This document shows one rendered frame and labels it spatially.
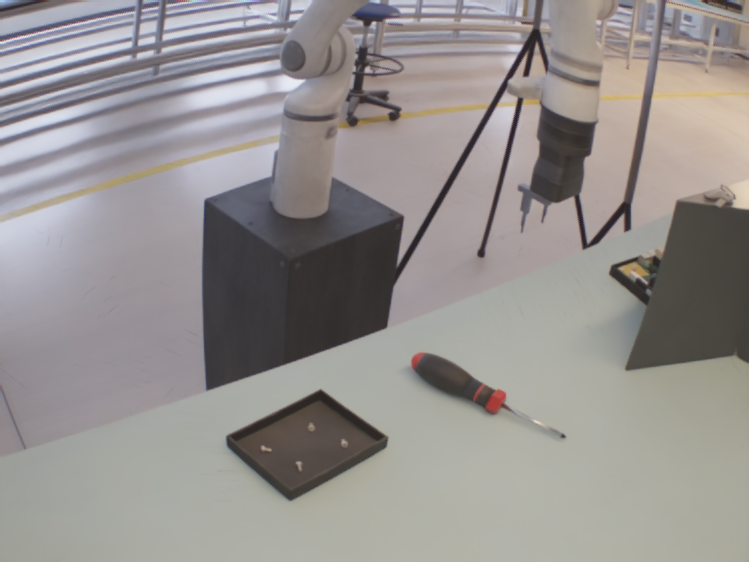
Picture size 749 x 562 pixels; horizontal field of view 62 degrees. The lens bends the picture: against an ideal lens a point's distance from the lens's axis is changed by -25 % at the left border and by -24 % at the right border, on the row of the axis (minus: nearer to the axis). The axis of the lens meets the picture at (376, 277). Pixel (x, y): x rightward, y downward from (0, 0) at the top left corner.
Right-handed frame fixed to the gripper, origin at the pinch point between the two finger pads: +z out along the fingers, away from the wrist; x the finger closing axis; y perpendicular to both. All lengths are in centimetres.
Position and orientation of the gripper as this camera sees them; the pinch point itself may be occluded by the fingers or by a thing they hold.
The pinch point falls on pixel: (532, 226)
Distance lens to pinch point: 100.6
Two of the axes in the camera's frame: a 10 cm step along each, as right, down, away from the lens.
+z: -1.2, 8.4, 5.3
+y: 7.0, 4.5, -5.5
